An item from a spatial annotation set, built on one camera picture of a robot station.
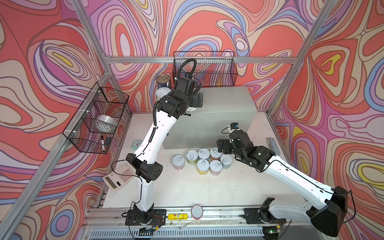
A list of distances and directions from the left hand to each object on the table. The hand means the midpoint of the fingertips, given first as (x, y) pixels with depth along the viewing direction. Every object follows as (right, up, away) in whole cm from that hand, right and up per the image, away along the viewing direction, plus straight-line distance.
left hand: (194, 94), depth 73 cm
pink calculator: (-45, -46, +11) cm, 66 cm away
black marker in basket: (-45, -25, -1) cm, 51 cm away
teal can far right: (+19, -37, +14) cm, 44 cm away
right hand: (+17, -26, +4) cm, 31 cm away
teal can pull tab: (+6, -33, +17) cm, 38 cm away
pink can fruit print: (+12, -40, +11) cm, 43 cm away
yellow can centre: (+5, -39, +13) cm, 42 cm away
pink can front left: (-9, -38, +15) cm, 41 cm away
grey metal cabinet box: (+15, -6, +2) cm, 17 cm away
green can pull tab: (-1, -34, +15) cm, 38 cm away
